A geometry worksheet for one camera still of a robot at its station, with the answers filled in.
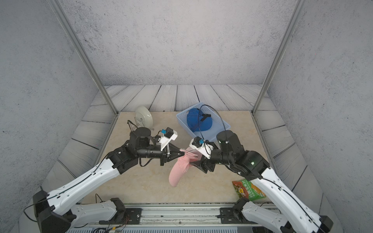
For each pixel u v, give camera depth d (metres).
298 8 0.71
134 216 0.73
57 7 0.70
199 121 1.10
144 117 0.99
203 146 0.52
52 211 0.38
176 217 0.74
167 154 0.56
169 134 0.56
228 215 0.72
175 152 0.60
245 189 0.79
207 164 0.54
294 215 0.37
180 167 0.66
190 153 0.61
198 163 0.53
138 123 1.05
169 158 0.61
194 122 1.12
